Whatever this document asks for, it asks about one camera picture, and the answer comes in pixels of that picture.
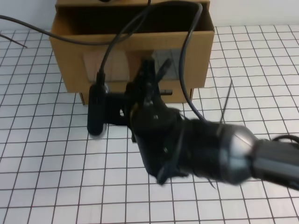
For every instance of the brown cardboard top drawer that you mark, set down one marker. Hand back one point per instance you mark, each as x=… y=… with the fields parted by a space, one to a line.
x=161 y=36

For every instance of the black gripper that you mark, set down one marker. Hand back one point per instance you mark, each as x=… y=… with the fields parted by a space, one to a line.
x=152 y=123

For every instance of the white grid tablecloth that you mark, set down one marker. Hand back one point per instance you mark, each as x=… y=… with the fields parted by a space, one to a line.
x=53 y=172

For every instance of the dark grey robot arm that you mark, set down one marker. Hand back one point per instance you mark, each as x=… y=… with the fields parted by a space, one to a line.
x=232 y=154

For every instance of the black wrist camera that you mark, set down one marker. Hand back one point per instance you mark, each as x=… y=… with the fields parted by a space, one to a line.
x=96 y=106

